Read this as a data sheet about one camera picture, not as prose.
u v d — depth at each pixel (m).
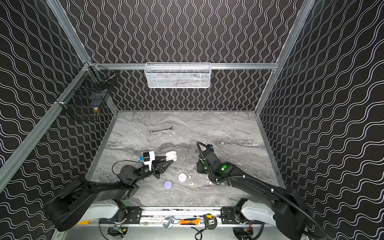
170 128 1.10
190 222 0.72
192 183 0.85
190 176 0.88
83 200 0.43
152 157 0.63
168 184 0.84
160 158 0.70
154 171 0.66
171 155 0.71
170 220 0.73
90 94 0.95
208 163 0.62
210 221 0.71
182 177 0.86
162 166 0.70
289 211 0.40
